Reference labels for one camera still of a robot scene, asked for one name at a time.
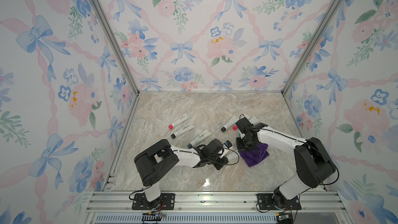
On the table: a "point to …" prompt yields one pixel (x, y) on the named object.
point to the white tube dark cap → (182, 131)
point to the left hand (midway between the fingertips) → (227, 159)
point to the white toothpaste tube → (253, 120)
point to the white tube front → (231, 153)
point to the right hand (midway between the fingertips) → (241, 147)
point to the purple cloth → (253, 156)
